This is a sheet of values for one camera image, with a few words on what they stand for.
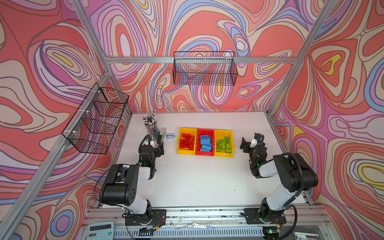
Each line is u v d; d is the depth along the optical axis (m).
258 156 0.71
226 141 0.99
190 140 0.98
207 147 0.96
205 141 0.98
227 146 0.96
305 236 0.67
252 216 0.74
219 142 0.96
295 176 0.47
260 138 0.79
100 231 0.69
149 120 0.91
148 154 0.71
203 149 0.96
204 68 0.96
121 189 0.45
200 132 1.05
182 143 0.99
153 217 0.73
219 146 0.95
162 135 1.01
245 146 0.84
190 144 0.98
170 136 1.04
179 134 0.99
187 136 1.03
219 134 0.97
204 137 1.02
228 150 0.94
